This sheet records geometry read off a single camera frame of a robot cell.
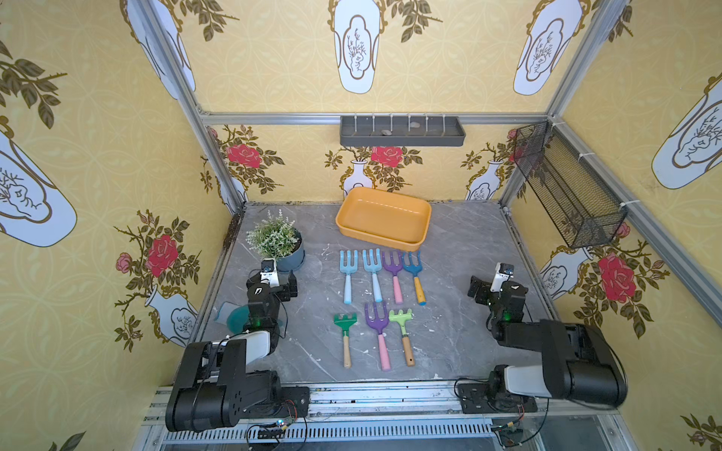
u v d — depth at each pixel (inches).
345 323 34.6
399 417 28.5
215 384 16.5
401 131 36.3
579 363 17.5
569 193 34.5
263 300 26.4
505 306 28.0
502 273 31.5
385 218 46.4
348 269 39.5
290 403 28.2
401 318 35.3
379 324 34.8
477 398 29.0
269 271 29.8
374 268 39.5
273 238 33.7
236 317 33.7
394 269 39.4
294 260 35.7
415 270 39.4
